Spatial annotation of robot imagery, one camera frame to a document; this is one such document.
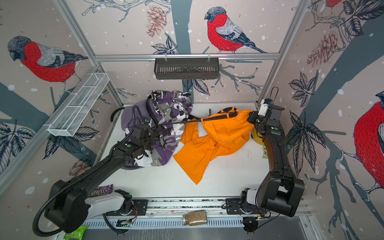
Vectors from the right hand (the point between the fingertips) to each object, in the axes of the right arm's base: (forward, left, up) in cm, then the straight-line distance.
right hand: (252, 110), depth 83 cm
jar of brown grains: (-49, +31, -20) cm, 62 cm away
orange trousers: (-13, +16, -6) cm, 22 cm away
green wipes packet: (-57, +83, -23) cm, 104 cm away
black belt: (+19, +98, -25) cm, 103 cm away
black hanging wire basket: (+38, +40, +3) cm, 55 cm away
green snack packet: (-13, -12, -25) cm, 31 cm away
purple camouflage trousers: (+13, +50, -15) cm, 54 cm away
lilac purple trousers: (+13, +76, -19) cm, 80 cm away
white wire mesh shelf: (-6, +95, +7) cm, 95 cm away
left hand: (-9, +58, -7) cm, 59 cm away
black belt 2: (+23, +64, -9) cm, 69 cm away
